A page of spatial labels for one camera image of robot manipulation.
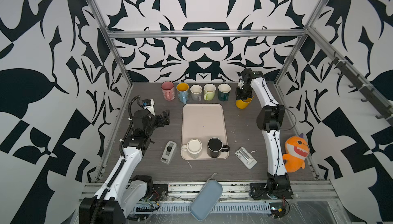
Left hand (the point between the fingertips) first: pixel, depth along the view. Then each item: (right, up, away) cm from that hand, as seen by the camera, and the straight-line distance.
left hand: (159, 109), depth 81 cm
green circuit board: (+57, -45, -10) cm, 73 cm away
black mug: (+29, -19, -2) cm, 35 cm away
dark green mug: (+37, +11, +22) cm, 45 cm away
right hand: (+47, +7, +22) cm, 52 cm away
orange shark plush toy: (+71, -20, -1) cm, 74 cm away
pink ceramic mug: (+1, +11, +21) cm, 24 cm away
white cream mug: (+18, -20, 0) cm, 27 cm away
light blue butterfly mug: (+10, +12, +21) cm, 27 cm away
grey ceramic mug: (+19, +10, +21) cm, 30 cm away
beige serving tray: (+24, -9, +18) cm, 31 cm away
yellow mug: (+50, +2, +19) cm, 53 cm away
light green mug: (+28, +11, +24) cm, 39 cm away
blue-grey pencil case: (+24, -40, -11) cm, 48 cm away
